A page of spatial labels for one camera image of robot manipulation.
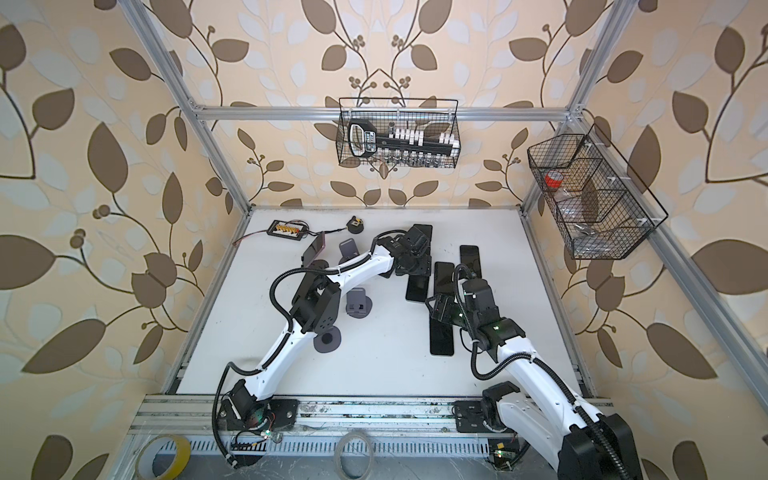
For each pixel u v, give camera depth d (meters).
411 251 0.82
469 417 0.73
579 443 0.39
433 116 0.91
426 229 1.02
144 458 0.66
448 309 0.72
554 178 0.87
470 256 1.07
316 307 0.63
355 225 1.12
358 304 0.89
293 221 1.15
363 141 0.85
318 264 1.04
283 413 0.75
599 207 0.82
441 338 0.93
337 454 0.71
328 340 0.86
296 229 1.12
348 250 0.97
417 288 1.09
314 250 0.96
